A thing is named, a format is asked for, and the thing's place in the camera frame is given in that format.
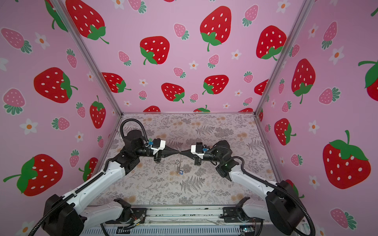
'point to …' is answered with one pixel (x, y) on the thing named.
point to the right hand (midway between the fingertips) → (180, 152)
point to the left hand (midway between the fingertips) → (177, 151)
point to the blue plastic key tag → (181, 172)
